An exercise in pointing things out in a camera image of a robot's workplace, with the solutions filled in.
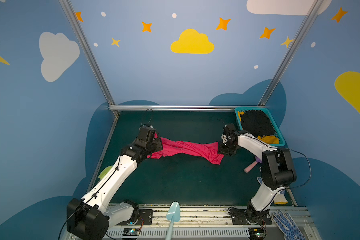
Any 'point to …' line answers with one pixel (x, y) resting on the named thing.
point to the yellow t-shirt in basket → (268, 139)
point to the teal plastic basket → (277, 132)
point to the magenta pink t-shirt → (206, 151)
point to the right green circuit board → (256, 233)
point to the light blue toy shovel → (174, 214)
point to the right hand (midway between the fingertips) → (221, 150)
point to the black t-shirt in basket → (257, 122)
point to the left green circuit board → (131, 232)
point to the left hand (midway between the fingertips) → (162, 142)
